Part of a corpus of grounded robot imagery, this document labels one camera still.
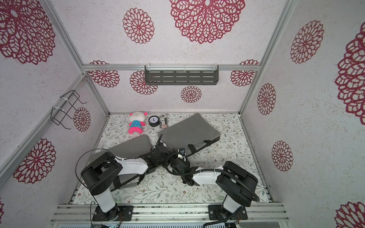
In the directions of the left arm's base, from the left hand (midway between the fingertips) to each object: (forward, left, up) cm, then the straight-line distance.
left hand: (178, 156), depth 91 cm
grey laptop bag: (+8, +28, -4) cm, 29 cm away
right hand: (-4, +2, 0) cm, 4 cm away
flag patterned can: (+29, +12, 0) cm, 31 cm away
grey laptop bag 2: (+19, -10, -4) cm, 22 cm away
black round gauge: (+32, +20, -2) cm, 37 cm away
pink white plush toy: (+26, +31, +3) cm, 41 cm away
